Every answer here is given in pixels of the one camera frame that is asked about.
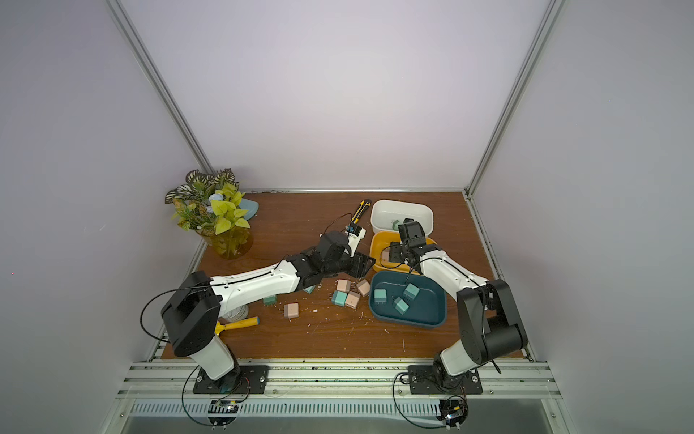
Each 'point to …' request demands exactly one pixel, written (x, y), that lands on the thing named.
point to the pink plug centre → (343, 285)
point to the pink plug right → (363, 287)
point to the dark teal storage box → (428, 309)
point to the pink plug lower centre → (352, 299)
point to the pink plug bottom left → (291, 310)
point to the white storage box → (384, 212)
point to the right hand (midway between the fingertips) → (403, 244)
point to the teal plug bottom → (400, 306)
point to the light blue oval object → (250, 206)
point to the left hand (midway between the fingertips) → (373, 259)
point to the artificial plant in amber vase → (210, 204)
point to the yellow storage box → (379, 253)
